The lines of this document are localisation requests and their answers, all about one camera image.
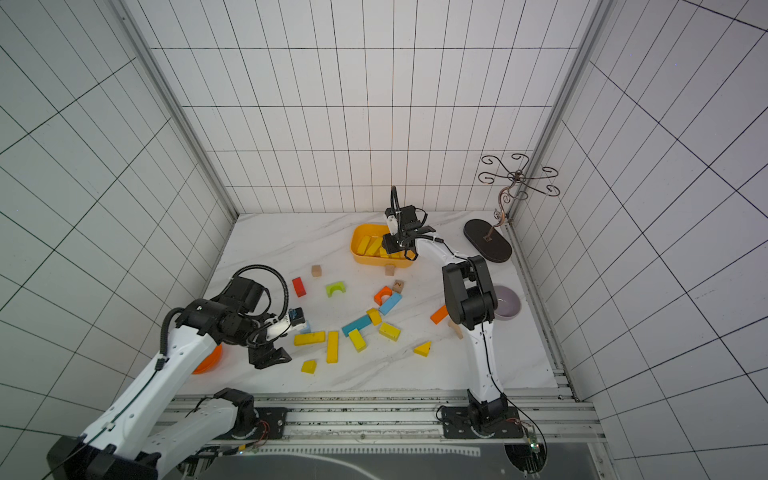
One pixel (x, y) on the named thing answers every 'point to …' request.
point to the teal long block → (357, 324)
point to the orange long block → (439, 315)
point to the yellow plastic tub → (377, 231)
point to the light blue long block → (390, 303)
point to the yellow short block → (357, 340)
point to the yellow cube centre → (375, 316)
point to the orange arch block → (384, 291)
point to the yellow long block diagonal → (374, 246)
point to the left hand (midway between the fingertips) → (277, 350)
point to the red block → (299, 287)
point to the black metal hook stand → (488, 240)
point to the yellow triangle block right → (423, 349)
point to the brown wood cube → (398, 286)
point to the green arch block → (330, 288)
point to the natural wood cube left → (316, 270)
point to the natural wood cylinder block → (457, 328)
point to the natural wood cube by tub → (389, 270)
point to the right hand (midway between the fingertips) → (393, 234)
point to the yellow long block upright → (332, 347)
